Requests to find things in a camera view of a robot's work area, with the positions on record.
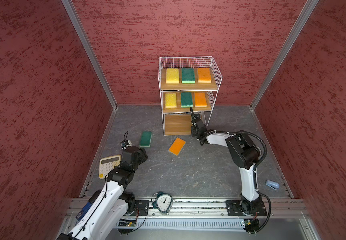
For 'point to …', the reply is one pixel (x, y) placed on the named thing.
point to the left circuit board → (126, 223)
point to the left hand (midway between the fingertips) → (141, 154)
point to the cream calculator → (107, 163)
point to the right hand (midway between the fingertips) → (196, 129)
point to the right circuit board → (251, 225)
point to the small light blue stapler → (272, 184)
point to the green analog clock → (162, 202)
